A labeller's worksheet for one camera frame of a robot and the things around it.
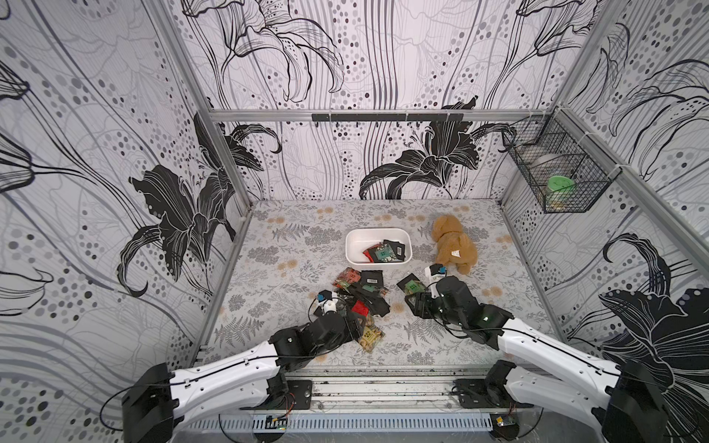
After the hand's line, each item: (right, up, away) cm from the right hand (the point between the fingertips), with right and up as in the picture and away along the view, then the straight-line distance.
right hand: (413, 297), depth 81 cm
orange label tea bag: (-2, +13, +21) cm, 25 cm away
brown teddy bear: (+15, +15, +9) cm, 23 cm away
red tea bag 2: (-16, -5, +7) cm, 18 cm away
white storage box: (-17, +16, +23) cm, 33 cm away
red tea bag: (-13, +11, +18) cm, 25 cm away
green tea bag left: (-13, -13, +3) cm, 18 cm away
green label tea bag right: (+2, +1, +13) cm, 13 cm away
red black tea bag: (-21, +3, +12) cm, 24 cm away
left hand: (-16, -9, -2) cm, 18 cm away
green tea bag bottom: (-7, +12, +18) cm, 22 cm away
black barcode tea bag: (-11, +3, +14) cm, 18 cm away
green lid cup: (+43, +31, -1) cm, 53 cm away
